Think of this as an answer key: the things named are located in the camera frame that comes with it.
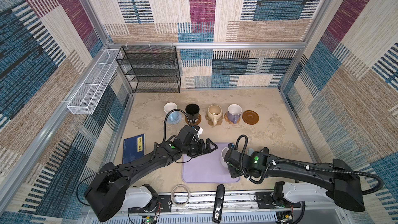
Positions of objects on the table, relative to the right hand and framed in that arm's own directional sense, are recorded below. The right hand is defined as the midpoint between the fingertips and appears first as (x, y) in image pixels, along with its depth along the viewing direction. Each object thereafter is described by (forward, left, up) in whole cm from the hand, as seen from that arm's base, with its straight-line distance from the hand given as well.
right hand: (234, 171), depth 79 cm
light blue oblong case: (0, -3, +25) cm, 25 cm away
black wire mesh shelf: (+65, +48, +15) cm, 83 cm away
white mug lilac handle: (+37, -6, -1) cm, 38 cm away
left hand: (+9, +10, +8) cm, 16 cm away
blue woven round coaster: (+33, +32, +1) cm, 46 cm away
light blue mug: (+38, +35, +6) cm, 52 cm away
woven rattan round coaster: (+33, -1, -3) cm, 33 cm away
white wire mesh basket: (+40, +82, +14) cm, 92 cm away
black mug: (+33, +21, +7) cm, 39 cm away
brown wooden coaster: (+32, +18, -3) cm, 37 cm away
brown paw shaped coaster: (+29, +9, 0) cm, 30 cm away
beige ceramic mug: (+36, +7, -1) cm, 37 cm away
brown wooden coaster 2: (+35, -17, -5) cm, 39 cm away
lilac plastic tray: (+2, +13, -2) cm, 13 cm away
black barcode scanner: (-14, +9, 0) cm, 16 cm away
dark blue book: (+16, +55, -4) cm, 57 cm away
